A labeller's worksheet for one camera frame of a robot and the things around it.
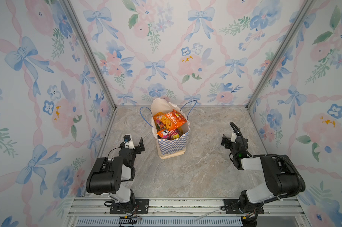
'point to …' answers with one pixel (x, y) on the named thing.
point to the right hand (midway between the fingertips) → (231, 134)
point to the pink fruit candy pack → (168, 135)
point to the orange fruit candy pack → (160, 120)
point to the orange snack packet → (176, 119)
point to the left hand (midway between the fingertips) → (135, 137)
